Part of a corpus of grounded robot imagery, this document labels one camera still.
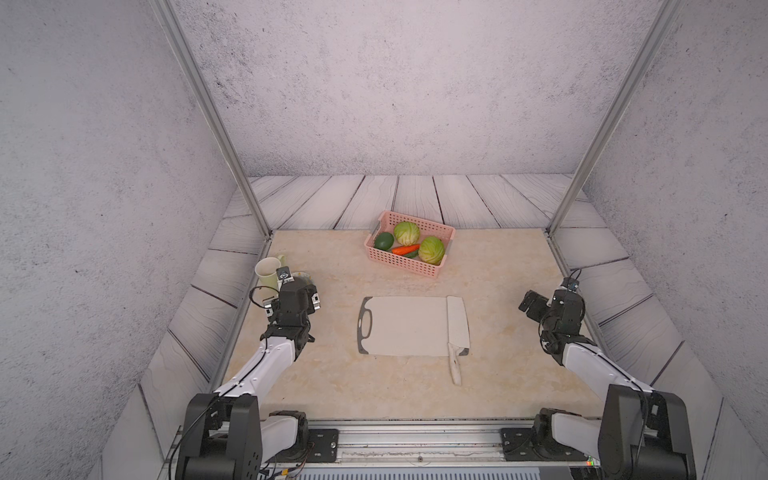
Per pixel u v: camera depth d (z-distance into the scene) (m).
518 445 0.72
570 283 0.75
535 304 0.81
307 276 1.02
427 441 0.74
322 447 0.73
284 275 0.74
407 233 1.11
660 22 0.72
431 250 1.05
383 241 1.13
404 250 1.11
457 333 0.93
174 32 0.73
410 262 1.04
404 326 0.93
